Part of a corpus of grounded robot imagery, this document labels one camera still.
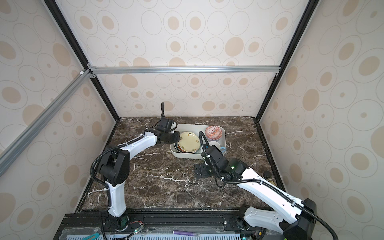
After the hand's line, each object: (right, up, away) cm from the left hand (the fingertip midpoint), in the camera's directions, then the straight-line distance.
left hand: (184, 135), depth 93 cm
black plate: (-6, -7, +7) cm, 12 cm away
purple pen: (+2, -47, -22) cm, 51 cm away
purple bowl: (+20, +2, +13) cm, 24 cm away
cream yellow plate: (+3, -5, +5) cm, 8 cm away
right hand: (+10, -16, -19) cm, 27 cm away
